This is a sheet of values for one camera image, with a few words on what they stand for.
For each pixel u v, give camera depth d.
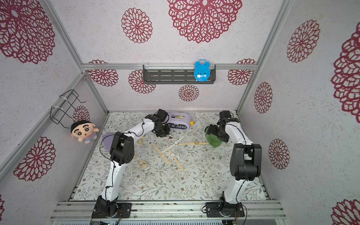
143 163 0.90
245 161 0.49
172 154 0.95
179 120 1.03
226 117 0.75
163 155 0.95
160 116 0.84
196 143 1.00
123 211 0.73
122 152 0.60
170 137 1.03
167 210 0.75
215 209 0.73
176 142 1.01
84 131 0.83
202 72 0.90
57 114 0.72
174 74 0.92
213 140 0.96
